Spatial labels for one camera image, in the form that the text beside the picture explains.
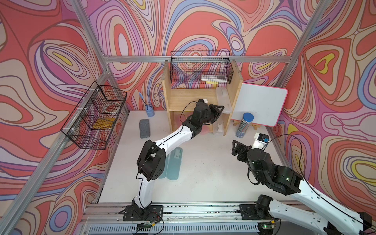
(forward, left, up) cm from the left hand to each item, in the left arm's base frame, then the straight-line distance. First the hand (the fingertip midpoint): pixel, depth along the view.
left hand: (227, 107), depth 78 cm
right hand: (-22, -4, -7) cm, 23 cm away
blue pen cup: (+23, +51, -24) cm, 61 cm away
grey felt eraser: (+12, +54, -29) cm, 63 cm away
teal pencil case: (-20, +30, -32) cm, 48 cm away
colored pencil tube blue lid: (+2, -15, -16) cm, 22 cm away
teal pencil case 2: (-25, +36, -32) cm, 54 cm away
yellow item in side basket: (-11, +63, -1) cm, 64 cm away
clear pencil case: (+9, 0, -3) cm, 10 cm away
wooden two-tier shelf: (+10, +26, -5) cm, 28 cm away
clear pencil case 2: (+6, 0, -23) cm, 24 cm away
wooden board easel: (+9, -28, -27) cm, 40 cm away
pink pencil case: (+4, +10, -25) cm, 27 cm away
